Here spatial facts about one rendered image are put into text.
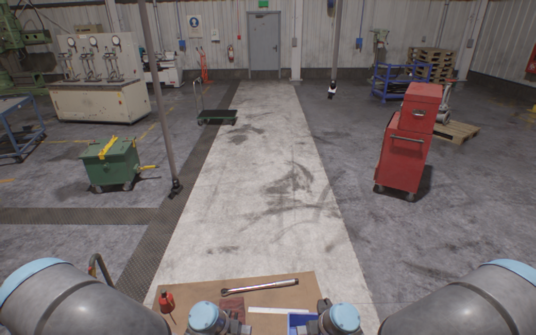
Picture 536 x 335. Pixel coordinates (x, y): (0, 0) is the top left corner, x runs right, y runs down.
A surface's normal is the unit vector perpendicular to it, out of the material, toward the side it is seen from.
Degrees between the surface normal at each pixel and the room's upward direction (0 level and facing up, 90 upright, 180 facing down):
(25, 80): 90
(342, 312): 19
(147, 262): 0
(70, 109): 90
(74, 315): 25
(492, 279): 13
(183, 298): 0
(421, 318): 45
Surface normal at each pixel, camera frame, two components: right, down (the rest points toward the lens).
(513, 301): 0.09, -0.73
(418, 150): -0.50, 0.42
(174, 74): 0.00, 0.47
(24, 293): -0.17, -0.64
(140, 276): -0.01, -0.88
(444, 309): -0.50, -0.81
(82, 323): 0.32, -0.59
